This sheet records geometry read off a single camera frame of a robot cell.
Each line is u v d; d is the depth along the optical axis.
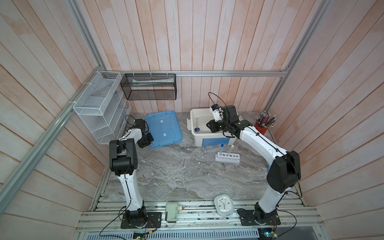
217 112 0.77
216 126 0.78
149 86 1.04
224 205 0.76
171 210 0.73
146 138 0.93
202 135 0.89
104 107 0.72
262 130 0.98
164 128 1.12
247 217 0.73
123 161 0.56
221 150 0.90
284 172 0.46
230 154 0.92
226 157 0.93
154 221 0.73
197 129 1.10
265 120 0.98
